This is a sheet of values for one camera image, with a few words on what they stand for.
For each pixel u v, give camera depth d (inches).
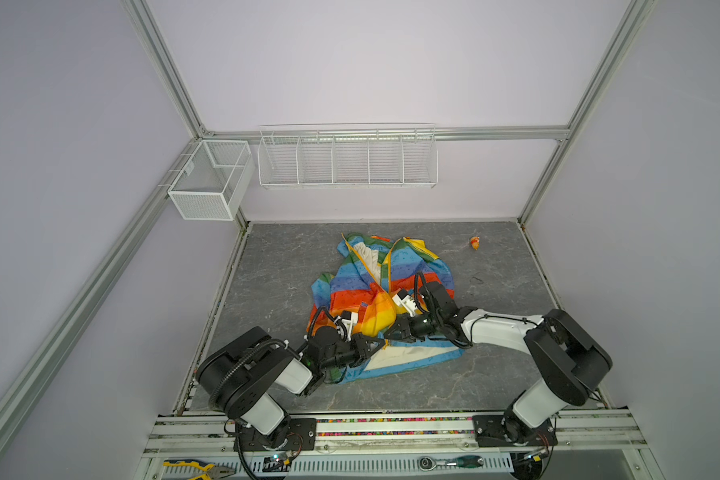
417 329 30.1
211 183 39.0
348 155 38.9
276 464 28.5
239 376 18.1
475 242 44.2
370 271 39.8
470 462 27.3
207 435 29.7
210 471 26.9
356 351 29.7
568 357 18.0
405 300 32.5
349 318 32.4
